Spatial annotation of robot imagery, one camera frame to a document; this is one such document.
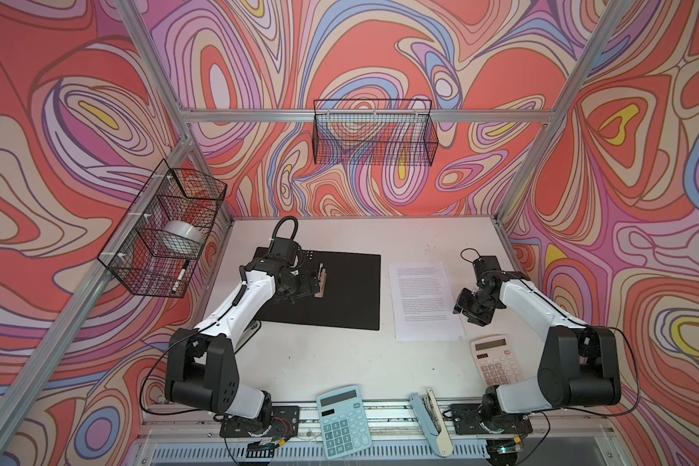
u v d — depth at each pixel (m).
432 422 0.70
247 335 0.88
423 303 0.96
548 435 0.67
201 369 0.42
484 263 0.73
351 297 0.96
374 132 0.96
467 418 0.73
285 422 0.73
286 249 0.68
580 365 0.43
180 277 0.72
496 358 0.82
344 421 0.72
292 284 0.73
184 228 0.74
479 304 0.74
